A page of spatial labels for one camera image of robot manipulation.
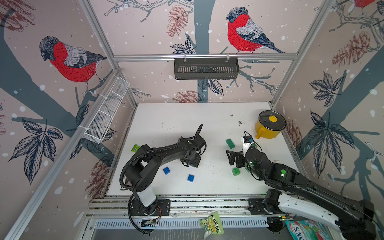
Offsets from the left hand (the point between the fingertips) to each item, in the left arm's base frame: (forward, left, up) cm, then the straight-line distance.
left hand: (195, 159), depth 89 cm
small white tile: (-1, -50, 0) cm, 50 cm away
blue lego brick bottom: (-11, +2, 0) cm, 11 cm away
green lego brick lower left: (-8, -23, +2) cm, 25 cm away
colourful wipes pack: (-34, -51, +2) cm, 61 cm away
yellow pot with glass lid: (+21, -50, +7) cm, 55 cm away
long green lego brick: (+11, -23, 0) cm, 26 cm away
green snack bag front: (-32, -8, 0) cm, 33 cm away
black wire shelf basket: (+57, -6, +26) cm, 63 cm away
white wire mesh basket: (+18, +56, +17) cm, 61 cm away
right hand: (-2, -20, +17) cm, 26 cm away
